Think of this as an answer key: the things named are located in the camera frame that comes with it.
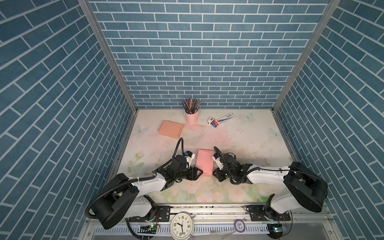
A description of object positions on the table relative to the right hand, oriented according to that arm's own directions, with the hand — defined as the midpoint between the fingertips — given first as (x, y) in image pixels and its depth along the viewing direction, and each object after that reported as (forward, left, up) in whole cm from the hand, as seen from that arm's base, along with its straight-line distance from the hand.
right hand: (211, 172), depth 87 cm
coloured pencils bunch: (+44, +17, +12) cm, 48 cm away
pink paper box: (+6, +4, +1) cm, 7 cm away
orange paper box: (+28, +30, +3) cm, 41 cm away
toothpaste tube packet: (+41, -7, +1) cm, 42 cm away
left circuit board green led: (-30, +30, -3) cm, 42 cm away
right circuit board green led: (-25, -31, -2) cm, 40 cm away
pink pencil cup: (+37, +16, +4) cm, 41 cm away
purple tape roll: (-25, -14, -1) cm, 29 cm away
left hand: (-2, +7, +3) cm, 8 cm away
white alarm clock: (-28, +13, +3) cm, 31 cm away
